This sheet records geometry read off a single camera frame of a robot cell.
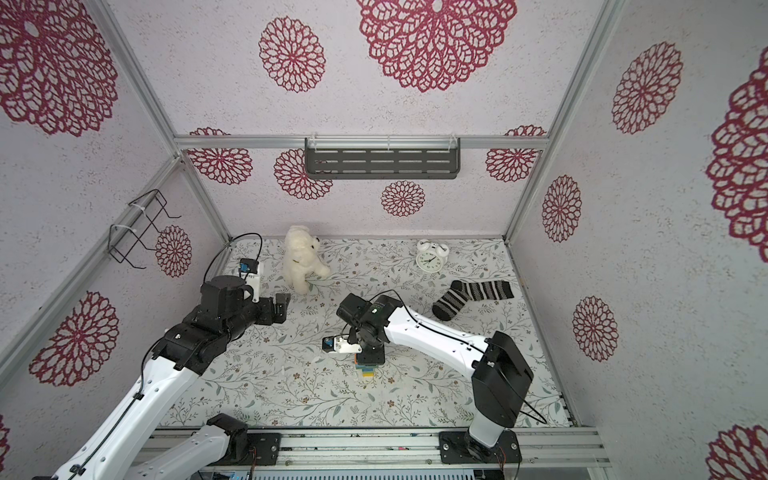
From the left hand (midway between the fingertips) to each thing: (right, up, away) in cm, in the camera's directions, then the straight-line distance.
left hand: (271, 297), depth 74 cm
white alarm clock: (+45, +11, +30) cm, 55 cm away
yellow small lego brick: (+24, -24, +11) cm, 35 cm away
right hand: (+23, -15, +6) cm, 28 cm away
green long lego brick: (+24, -15, -5) cm, 29 cm away
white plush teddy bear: (+2, +12, +18) cm, 22 cm away
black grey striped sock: (+55, -1, +29) cm, 63 cm away
